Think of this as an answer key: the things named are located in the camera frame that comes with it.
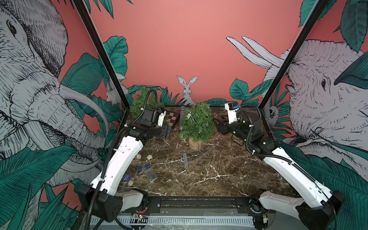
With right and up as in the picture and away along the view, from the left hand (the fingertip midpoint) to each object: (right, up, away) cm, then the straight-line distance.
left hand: (164, 126), depth 77 cm
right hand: (+27, +6, -8) cm, 28 cm away
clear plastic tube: (+12, -22, +10) cm, 27 cm away
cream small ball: (-19, -20, +13) cm, 30 cm away
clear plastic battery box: (-9, -29, +7) cm, 32 cm away
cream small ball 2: (-12, -20, +14) cm, 27 cm away
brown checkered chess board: (0, +5, +33) cm, 34 cm away
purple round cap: (-23, -31, +7) cm, 39 cm away
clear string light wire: (+14, +6, -3) cm, 15 cm away
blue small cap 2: (-12, -25, +9) cm, 29 cm away
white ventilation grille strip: (+9, -47, -7) cm, 49 cm away
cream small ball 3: (-20, -33, +3) cm, 38 cm away
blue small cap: (-17, -26, +9) cm, 32 cm away
